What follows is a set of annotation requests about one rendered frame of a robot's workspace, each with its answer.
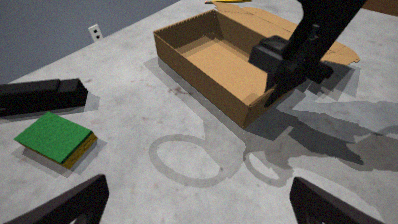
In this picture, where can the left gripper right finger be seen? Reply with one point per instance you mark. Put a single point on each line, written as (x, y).
(313, 205)

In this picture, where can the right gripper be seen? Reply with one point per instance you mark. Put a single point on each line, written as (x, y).
(328, 32)

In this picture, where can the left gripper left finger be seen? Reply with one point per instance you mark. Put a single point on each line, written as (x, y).
(85, 203)

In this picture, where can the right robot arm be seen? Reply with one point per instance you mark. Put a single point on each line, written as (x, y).
(273, 64)

